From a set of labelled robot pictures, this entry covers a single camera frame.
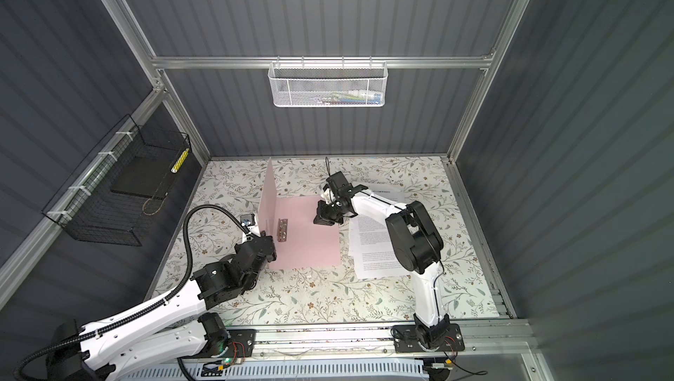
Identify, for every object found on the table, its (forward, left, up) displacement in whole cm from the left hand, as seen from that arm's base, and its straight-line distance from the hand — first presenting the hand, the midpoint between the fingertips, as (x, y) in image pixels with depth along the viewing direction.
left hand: (267, 235), depth 78 cm
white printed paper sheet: (+2, -34, -17) cm, 38 cm away
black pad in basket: (+16, +36, +11) cm, 41 cm away
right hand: (+10, -14, -10) cm, 20 cm away
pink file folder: (+15, -3, -16) cm, 22 cm away
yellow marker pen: (+24, +28, +11) cm, 38 cm away
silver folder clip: (+11, -1, -16) cm, 19 cm away
